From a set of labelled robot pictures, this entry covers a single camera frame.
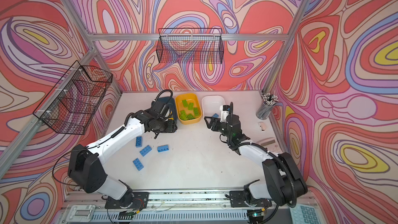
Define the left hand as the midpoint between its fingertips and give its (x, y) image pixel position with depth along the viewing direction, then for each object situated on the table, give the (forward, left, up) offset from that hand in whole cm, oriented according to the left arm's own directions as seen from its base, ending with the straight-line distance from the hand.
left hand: (174, 127), depth 84 cm
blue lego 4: (-16, +20, -12) cm, 28 cm away
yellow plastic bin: (+32, -7, -11) cm, 34 cm away
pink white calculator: (-5, -56, -12) cm, 57 cm away
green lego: (+29, -3, -13) cm, 32 cm away
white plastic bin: (+26, -22, -12) cm, 36 cm away
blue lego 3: (+17, -25, -13) cm, 32 cm away
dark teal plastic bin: (+32, +12, -13) cm, 36 cm away
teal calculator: (-39, -61, -12) cm, 74 cm away
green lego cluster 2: (+15, -7, -12) cm, 21 cm away
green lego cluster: (+25, -7, -13) cm, 29 cm away
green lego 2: (+20, -11, -12) cm, 26 cm away
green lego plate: (+15, -3, -10) cm, 18 cm away
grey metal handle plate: (-38, +41, -13) cm, 57 cm away
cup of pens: (+16, -56, -7) cm, 58 cm away
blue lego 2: (-7, +7, -12) cm, 16 cm away
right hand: (+3, -19, 0) cm, 19 cm away
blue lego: (-8, +17, -13) cm, 23 cm away
